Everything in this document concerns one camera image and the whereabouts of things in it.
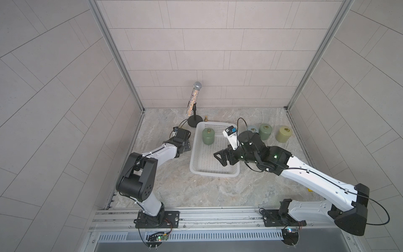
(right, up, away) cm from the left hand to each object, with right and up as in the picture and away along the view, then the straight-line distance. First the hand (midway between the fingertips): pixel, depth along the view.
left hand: (183, 143), depth 96 cm
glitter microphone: (+7, +27, -5) cm, 29 cm away
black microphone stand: (+6, +14, +11) cm, 19 cm away
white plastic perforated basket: (+13, -10, -7) cm, 18 cm away
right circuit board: (+52, -37, -28) cm, 70 cm away
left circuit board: (-6, -36, -31) cm, 48 cm away
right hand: (+21, 0, -27) cm, 35 cm away
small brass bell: (+14, +15, +13) cm, 24 cm away
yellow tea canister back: (+62, +6, -2) cm, 62 cm away
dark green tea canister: (+51, +8, 0) cm, 52 cm away
